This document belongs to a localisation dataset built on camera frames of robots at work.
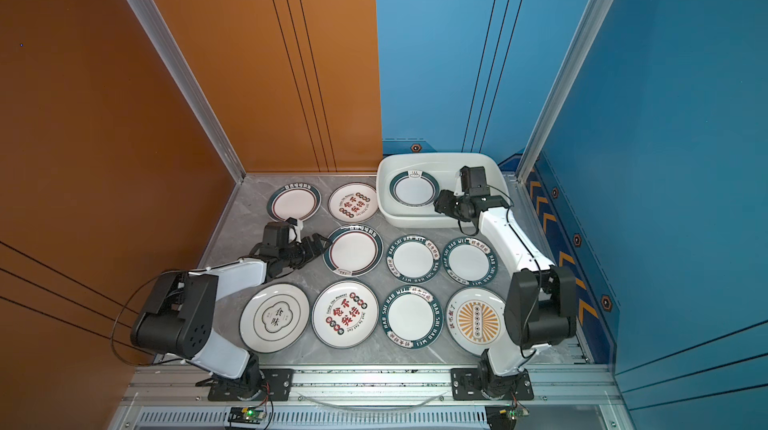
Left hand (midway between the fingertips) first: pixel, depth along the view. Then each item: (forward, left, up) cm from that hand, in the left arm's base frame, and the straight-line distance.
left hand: (326, 244), depth 94 cm
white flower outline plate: (-22, +12, -5) cm, 25 cm away
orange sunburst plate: (-22, -45, -4) cm, 50 cm away
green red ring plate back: (+22, +17, -5) cm, 28 cm away
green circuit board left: (-44, +12, -7) cm, 46 cm away
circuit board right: (-44, -48, -5) cm, 65 cm away
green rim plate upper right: (-3, -46, -4) cm, 46 cm away
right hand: (+7, -35, +12) cm, 38 cm away
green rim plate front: (-21, -27, -4) cm, 34 cm away
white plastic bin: (+35, -41, +1) cm, 54 cm away
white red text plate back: (+22, -6, -5) cm, 23 cm away
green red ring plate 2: (0, -8, -4) cm, 9 cm away
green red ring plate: (+31, -29, -7) cm, 43 cm away
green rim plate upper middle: (-2, -28, -4) cm, 28 cm away
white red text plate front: (-20, -8, -5) cm, 22 cm away
